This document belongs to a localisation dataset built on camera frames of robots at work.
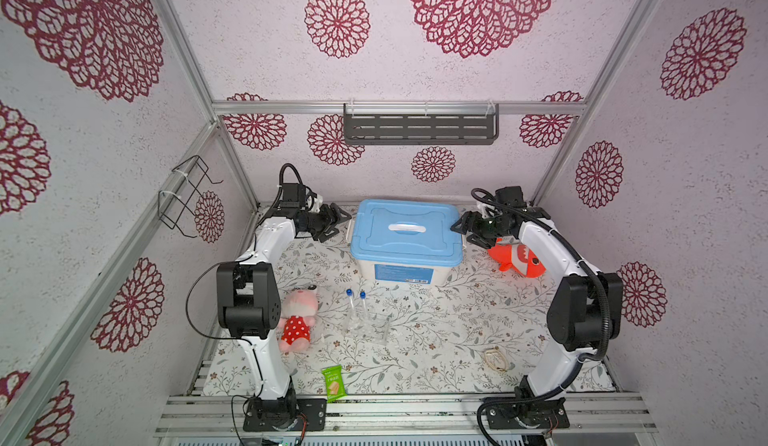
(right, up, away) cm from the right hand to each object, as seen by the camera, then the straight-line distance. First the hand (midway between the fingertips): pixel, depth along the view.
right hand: (460, 227), depth 90 cm
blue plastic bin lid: (-16, -2, 0) cm, 16 cm away
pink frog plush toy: (-47, -26, -6) cm, 54 cm away
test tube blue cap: (-29, -26, -2) cm, 39 cm away
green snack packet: (-36, -40, -11) cm, 55 cm away
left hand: (-35, 0, +3) cm, 35 cm away
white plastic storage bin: (-16, -15, +3) cm, 22 cm away
